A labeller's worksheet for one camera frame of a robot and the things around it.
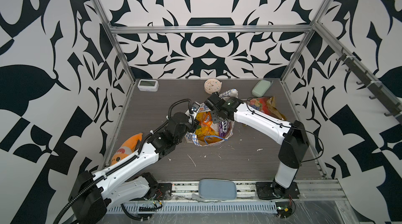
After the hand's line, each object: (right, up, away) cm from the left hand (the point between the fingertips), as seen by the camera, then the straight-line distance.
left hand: (195, 109), depth 75 cm
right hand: (+12, -4, +9) cm, 16 cm away
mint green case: (+46, +12, +38) cm, 61 cm away
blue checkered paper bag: (-1, -11, -6) cm, 13 cm away
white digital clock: (-34, +14, +37) cm, 52 cm away
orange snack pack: (+5, -6, +10) cm, 13 cm away
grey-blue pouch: (+10, -36, -2) cm, 38 cm away
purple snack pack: (+16, -11, +8) cm, 21 cm away
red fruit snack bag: (+45, +1, +27) cm, 52 cm away
